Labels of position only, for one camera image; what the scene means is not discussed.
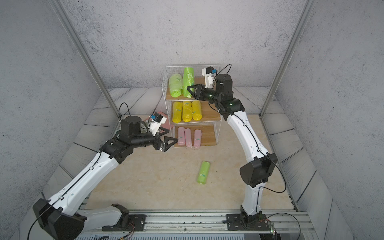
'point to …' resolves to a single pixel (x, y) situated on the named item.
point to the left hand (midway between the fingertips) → (174, 135)
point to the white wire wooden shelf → (193, 122)
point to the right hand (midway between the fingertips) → (188, 88)
